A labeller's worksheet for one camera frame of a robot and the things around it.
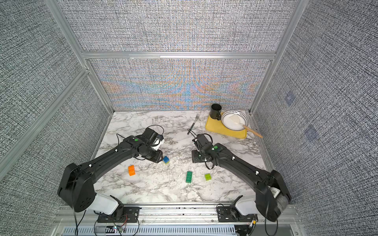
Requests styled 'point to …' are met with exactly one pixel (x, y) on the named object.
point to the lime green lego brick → (207, 176)
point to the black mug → (215, 111)
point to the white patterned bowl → (230, 124)
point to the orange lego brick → (131, 170)
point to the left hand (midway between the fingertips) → (162, 157)
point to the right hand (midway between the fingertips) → (196, 152)
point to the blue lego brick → (166, 159)
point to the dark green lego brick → (188, 178)
